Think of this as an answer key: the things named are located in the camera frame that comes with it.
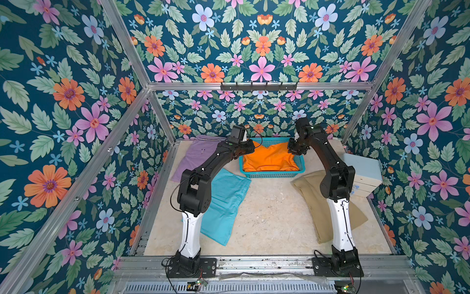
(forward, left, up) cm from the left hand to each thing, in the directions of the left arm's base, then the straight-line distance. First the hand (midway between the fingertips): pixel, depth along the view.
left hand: (255, 143), depth 94 cm
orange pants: (-1, -11, -13) cm, 17 cm away
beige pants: (-21, -26, -13) cm, 36 cm away
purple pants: (+15, +33, -17) cm, 40 cm away
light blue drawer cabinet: (-20, -54, -6) cm, 58 cm away
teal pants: (-17, +16, -17) cm, 29 cm away
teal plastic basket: (+17, -11, -17) cm, 27 cm away
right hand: (0, -19, -6) cm, 20 cm away
